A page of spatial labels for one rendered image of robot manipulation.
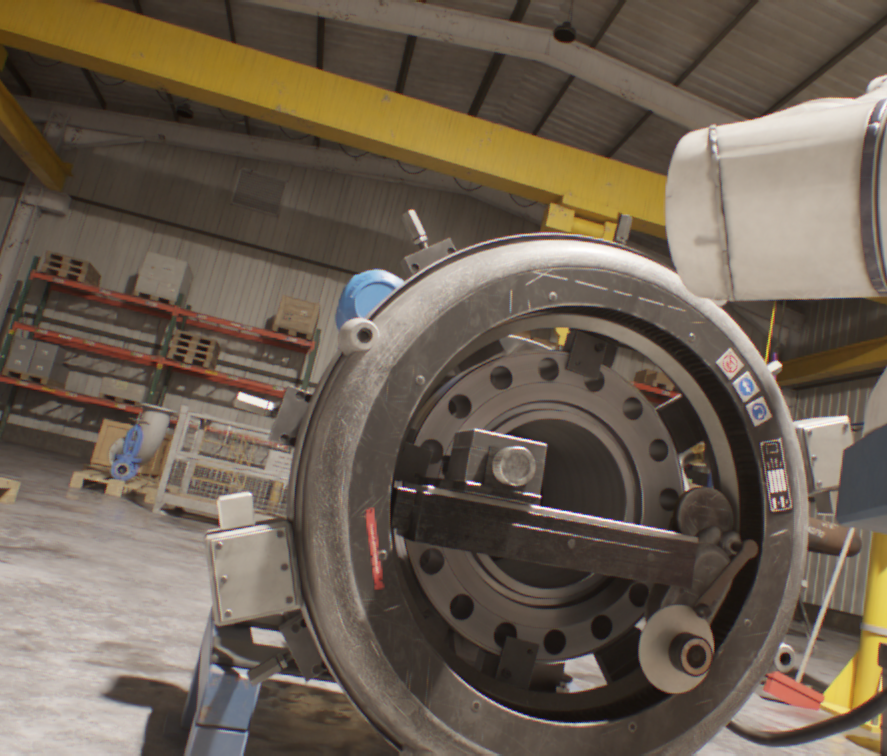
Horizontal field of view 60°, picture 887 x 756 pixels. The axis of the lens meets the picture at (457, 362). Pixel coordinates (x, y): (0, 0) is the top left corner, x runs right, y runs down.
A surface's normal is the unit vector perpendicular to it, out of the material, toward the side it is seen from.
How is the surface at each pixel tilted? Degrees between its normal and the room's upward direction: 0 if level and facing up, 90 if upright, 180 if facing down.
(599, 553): 90
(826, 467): 90
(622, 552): 90
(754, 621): 90
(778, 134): 72
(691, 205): 112
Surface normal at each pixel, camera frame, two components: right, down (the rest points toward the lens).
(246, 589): 0.29, -0.12
